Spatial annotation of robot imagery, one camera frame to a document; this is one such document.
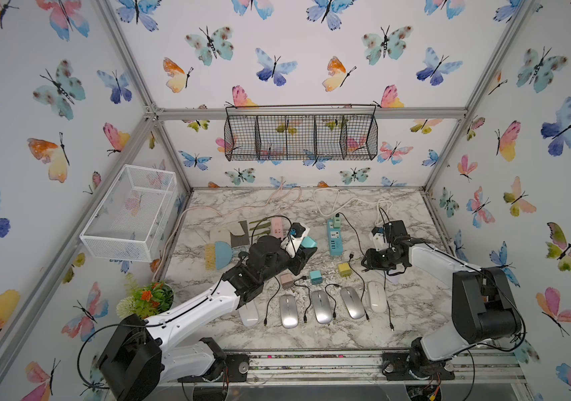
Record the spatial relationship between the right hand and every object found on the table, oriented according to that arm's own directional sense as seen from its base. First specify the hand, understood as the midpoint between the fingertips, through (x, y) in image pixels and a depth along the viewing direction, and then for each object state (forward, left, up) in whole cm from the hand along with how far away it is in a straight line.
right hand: (369, 260), depth 92 cm
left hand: (-5, +22, +19) cm, 29 cm away
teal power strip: (+12, +12, -2) cm, 17 cm away
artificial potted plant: (-24, +66, +15) cm, 72 cm away
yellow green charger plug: (-3, +9, -3) cm, 10 cm away
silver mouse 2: (-17, +17, -3) cm, 24 cm away
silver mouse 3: (-15, +7, -3) cm, 17 cm away
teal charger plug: (-6, +19, -3) cm, 20 cm away
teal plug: (-6, +23, +20) cm, 31 cm away
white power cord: (+31, +4, -3) cm, 32 cm away
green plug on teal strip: (+16, +11, +2) cm, 19 cm away
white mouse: (-13, -1, -1) cm, 13 cm away
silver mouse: (-19, +28, -2) cm, 34 cm away
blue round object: (+1, +57, -3) cm, 57 cm away
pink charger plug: (-8, +29, -2) cm, 31 cm away
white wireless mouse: (-20, +41, -3) cm, 46 cm away
